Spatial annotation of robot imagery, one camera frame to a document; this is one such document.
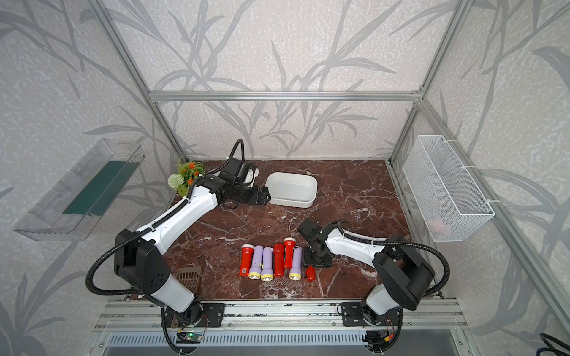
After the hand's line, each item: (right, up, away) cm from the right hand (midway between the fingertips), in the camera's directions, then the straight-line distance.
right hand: (308, 264), depth 85 cm
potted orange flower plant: (-51, +36, +9) cm, 63 cm away
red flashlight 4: (+1, -2, -4) cm, 4 cm away
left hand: (-17, +26, -1) cm, 31 cm away
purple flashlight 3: (-5, 0, -4) cm, 6 cm away
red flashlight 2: (-11, +2, -1) cm, 12 cm away
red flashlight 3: (-7, +7, +3) cm, 11 cm away
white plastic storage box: (-7, +28, +23) cm, 37 cm away
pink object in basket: (+42, +18, -12) cm, 48 cm away
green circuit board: (-39, -18, -14) cm, 45 cm away
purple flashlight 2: (-15, -1, -5) cm, 16 cm away
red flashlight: (-24, +4, 0) cm, 24 cm away
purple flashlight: (-20, -1, -5) cm, 20 cm away
